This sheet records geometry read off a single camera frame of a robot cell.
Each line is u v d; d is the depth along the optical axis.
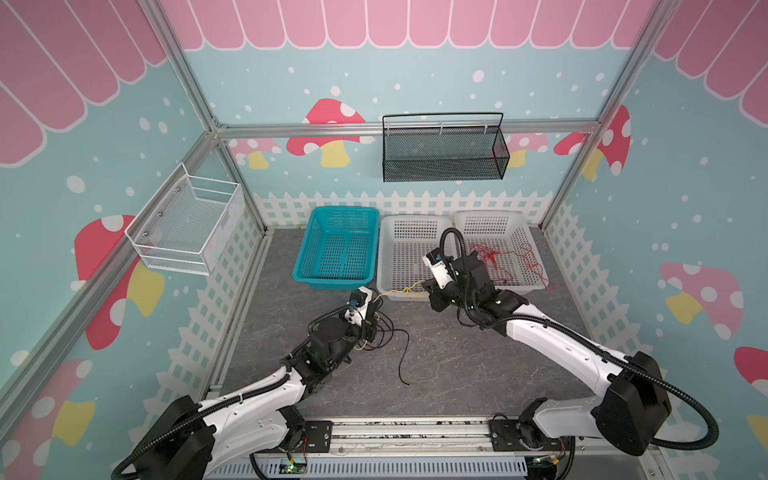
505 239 1.16
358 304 0.65
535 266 0.98
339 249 1.13
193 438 0.41
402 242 1.16
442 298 0.71
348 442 0.74
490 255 1.10
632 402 0.40
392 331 0.92
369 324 0.69
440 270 0.70
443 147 0.93
